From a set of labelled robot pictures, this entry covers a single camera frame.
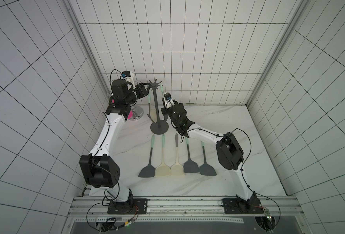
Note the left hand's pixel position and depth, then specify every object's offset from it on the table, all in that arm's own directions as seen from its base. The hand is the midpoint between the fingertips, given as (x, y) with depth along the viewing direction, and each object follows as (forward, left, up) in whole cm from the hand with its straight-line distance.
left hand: (148, 87), depth 77 cm
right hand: (+5, -10, -8) cm, 14 cm away
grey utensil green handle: (-30, -24, -37) cm, 53 cm away
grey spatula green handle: (-33, 0, -36) cm, 49 cm away
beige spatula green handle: (-32, -8, -35) cm, 48 cm away
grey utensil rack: (-1, -3, -36) cm, 36 cm away
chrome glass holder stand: (+14, +16, -37) cm, 42 cm away
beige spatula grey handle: (-32, -16, -35) cm, 50 cm away
